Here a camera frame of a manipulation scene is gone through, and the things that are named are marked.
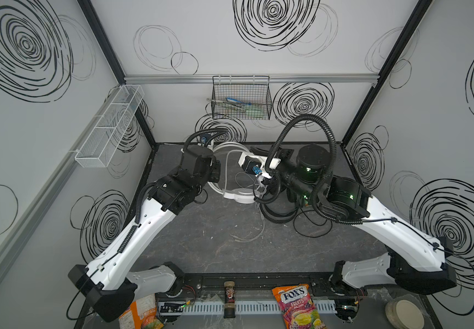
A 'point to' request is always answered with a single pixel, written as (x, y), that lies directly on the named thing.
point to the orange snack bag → (141, 314)
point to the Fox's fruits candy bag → (298, 308)
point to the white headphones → (242, 195)
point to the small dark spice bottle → (229, 300)
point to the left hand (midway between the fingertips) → (213, 159)
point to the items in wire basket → (236, 108)
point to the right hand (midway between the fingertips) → (256, 142)
